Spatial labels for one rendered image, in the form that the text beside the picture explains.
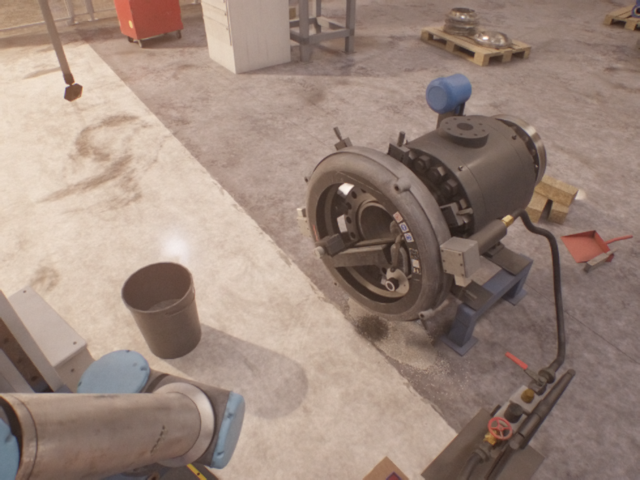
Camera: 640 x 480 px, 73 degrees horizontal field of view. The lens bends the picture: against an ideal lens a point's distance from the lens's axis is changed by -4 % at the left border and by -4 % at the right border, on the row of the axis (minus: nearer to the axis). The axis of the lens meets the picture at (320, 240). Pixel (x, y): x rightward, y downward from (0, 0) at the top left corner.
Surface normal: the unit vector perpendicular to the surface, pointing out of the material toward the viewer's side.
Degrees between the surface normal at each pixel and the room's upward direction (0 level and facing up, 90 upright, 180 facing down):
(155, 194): 0
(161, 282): 87
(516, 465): 0
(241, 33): 90
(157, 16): 90
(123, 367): 5
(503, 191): 63
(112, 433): 78
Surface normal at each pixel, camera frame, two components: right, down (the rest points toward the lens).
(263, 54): 0.57, 0.53
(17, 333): 0.79, 0.40
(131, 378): -0.09, -0.77
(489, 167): 0.41, -0.29
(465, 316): -0.75, 0.43
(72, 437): 0.98, -0.20
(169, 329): 0.32, 0.65
